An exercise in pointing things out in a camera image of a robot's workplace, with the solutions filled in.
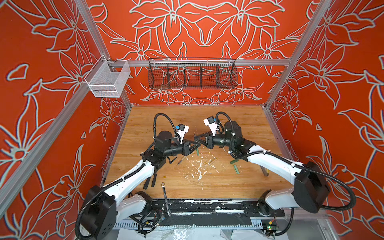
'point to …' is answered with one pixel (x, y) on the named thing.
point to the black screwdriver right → (154, 180)
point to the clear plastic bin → (107, 78)
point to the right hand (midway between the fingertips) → (193, 139)
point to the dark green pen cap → (233, 161)
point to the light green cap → (236, 169)
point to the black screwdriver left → (146, 183)
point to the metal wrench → (168, 211)
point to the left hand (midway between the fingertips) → (198, 144)
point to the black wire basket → (192, 73)
